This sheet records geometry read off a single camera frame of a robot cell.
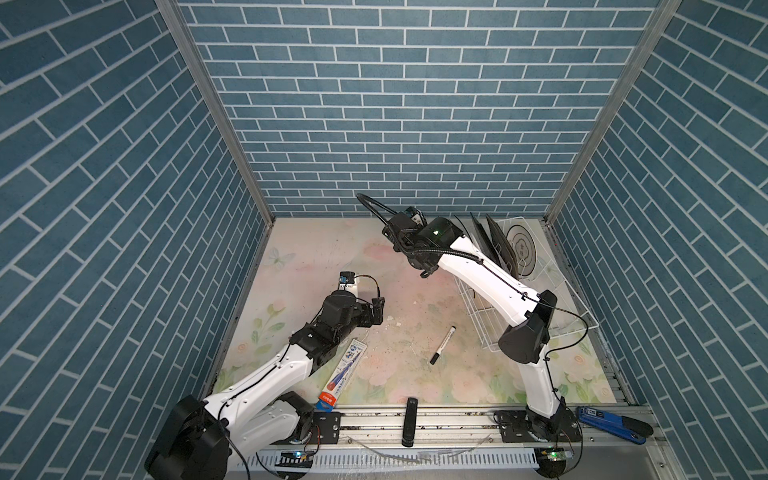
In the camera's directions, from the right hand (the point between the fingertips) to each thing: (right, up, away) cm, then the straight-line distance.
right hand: (439, 238), depth 79 cm
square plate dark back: (+14, -1, +9) cm, 17 cm away
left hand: (-18, -17, +3) cm, 25 cm away
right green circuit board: (+27, -53, -7) cm, 59 cm away
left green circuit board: (-36, -54, -7) cm, 66 cm away
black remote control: (-8, -46, -6) cm, 47 cm away
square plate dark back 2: (+20, -3, +8) cm, 22 cm away
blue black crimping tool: (+44, -46, -7) cm, 64 cm away
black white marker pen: (+2, -31, +7) cm, 32 cm away
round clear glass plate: (+31, -3, +20) cm, 37 cm away
